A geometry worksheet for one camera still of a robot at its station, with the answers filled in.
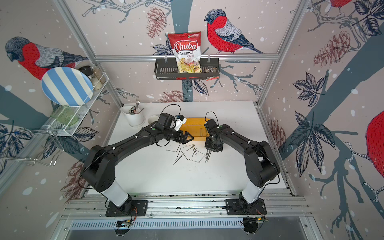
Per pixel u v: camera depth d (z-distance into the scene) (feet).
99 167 1.48
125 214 2.22
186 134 2.50
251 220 2.29
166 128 2.30
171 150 3.12
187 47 2.63
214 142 2.48
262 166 1.51
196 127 3.48
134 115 3.27
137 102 3.50
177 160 2.96
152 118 3.28
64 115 2.27
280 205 2.45
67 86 2.39
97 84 2.71
